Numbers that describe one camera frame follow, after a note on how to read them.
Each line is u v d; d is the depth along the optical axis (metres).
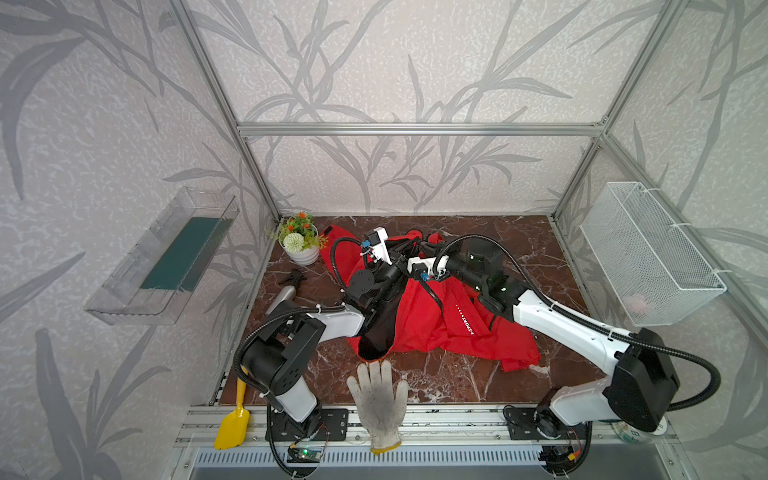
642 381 0.41
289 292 0.96
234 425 0.74
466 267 0.63
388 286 0.72
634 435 0.68
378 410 0.75
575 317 0.49
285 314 0.48
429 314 0.80
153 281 0.63
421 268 0.64
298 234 0.95
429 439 0.73
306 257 0.99
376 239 0.69
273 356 0.47
